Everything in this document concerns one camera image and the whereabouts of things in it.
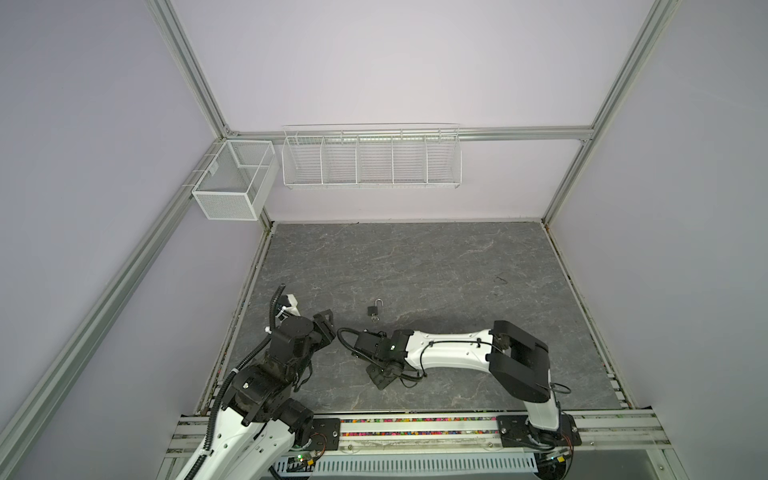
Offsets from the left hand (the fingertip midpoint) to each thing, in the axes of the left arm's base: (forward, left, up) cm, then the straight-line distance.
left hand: (325, 321), depth 73 cm
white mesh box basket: (+49, +31, +7) cm, 59 cm away
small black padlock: (+13, -11, -20) cm, 26 cm away
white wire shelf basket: (+54, -13, +10) cm, 57 cm away
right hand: (-8, -13, -20) cm, 25 cm away
